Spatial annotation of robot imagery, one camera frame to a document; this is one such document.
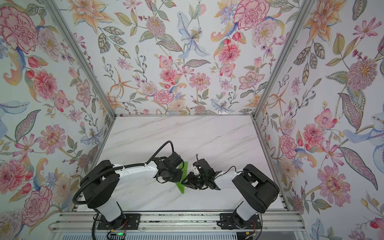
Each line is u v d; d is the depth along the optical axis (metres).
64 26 0.75
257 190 0.46
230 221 0.73
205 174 0.71
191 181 0.77
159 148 0.66
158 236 0.78
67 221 0.76
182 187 0.84
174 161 0.70
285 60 0.87
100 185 0.46
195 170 0.84
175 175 0.77
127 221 0.72
